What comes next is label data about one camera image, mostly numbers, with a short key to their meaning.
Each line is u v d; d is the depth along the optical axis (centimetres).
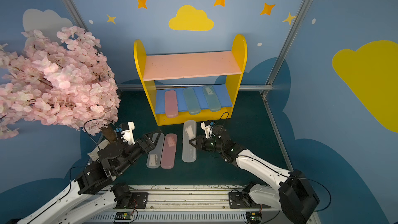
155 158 86
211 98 99
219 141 62
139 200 74
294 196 40
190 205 74
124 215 72
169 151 91
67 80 40
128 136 58
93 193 48
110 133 82
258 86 117
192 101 97
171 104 95
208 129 73
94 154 88
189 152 75
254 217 73
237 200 74
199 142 70
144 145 56
